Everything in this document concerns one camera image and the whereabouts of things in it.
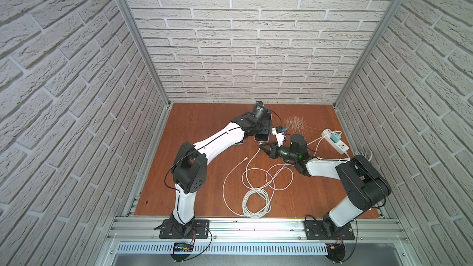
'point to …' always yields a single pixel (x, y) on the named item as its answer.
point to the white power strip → (340, 146)
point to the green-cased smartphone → (240, 143)
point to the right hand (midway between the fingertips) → (256, 149)
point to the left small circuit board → (183, 247)
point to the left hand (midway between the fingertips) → (264, 120)
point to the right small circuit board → (336, 252)
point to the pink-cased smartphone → (262, 137)
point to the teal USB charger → (335, 137)
